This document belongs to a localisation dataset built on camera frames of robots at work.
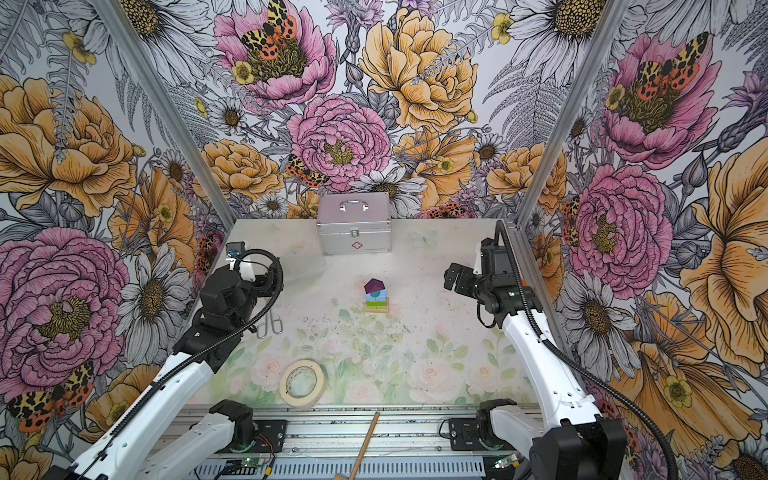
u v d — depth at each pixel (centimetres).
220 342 50
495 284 59
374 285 86
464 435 74
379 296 91
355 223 103
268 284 67
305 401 78
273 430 76
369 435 75
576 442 40
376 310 96
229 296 55
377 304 95
